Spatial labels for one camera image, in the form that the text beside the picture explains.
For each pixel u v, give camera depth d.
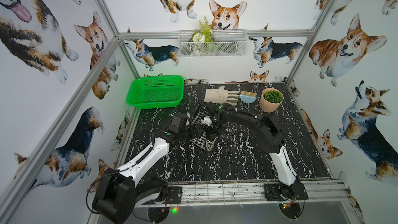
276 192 0.74
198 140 0.88
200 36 0.83
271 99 0.99
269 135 0.52
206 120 0.88
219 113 0.68
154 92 1.17
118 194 0.39
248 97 1.14
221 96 1.14
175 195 0.73
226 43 0.92
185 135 0.70
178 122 0.64
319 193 0.75
